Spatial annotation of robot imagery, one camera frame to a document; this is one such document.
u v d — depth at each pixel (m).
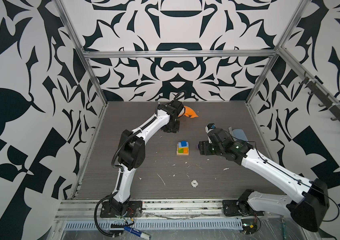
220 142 0.58
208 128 0.72
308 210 0.38
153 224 0.65
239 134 1.01
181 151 0.91
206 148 0.70
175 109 0.66
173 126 0.80
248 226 0.71
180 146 0.89
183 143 0.89
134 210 0.73
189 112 1.11
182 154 0.91
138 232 0.67
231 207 0.74
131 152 0.53
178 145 0.90
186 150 0.92
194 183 0.83
